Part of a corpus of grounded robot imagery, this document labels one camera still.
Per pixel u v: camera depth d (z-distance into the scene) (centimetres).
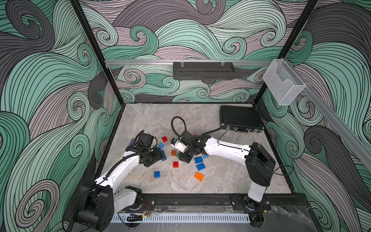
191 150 64
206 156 89
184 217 70
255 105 122
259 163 48
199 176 81
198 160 87
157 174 81
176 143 75
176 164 86
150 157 71
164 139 96
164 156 90
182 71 95
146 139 67
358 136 53
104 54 92
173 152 90
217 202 74
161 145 94
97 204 39
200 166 84
